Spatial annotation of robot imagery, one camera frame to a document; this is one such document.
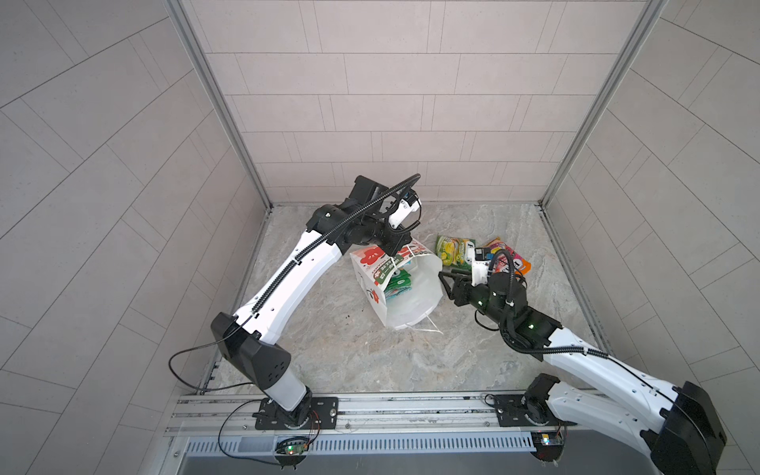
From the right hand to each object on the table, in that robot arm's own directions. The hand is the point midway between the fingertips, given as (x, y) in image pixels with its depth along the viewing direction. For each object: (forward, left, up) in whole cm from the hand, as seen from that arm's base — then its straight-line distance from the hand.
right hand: (441, 277), depth 75 cm
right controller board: (-34, -21, -21) cm, 45 cm away
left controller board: (-31, +36, -15) cm, 50 cm away
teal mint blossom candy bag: (+5, +11, -9) cm, 15 cm away
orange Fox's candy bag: (+14, -24, -16) cm, 33 cm away
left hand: (+5, +6, +12) cm, 14 cm away
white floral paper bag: (+5, +18, -1) cm, 18 cm away
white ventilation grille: (-30, +44, -20) cm, 58 cm away
